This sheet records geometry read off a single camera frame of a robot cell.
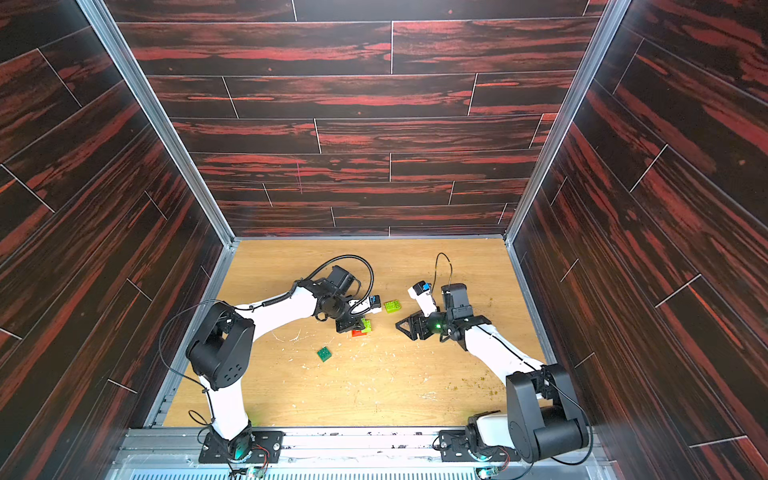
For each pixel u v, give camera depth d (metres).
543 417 0.42
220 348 0.49
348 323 0.82
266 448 0.73
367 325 0.91
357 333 0.93
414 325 0.76
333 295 0.73
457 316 0.69
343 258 0.82
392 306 0.99
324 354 0.88
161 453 0.74
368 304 0.80
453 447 0.73
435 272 1.10
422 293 0.77
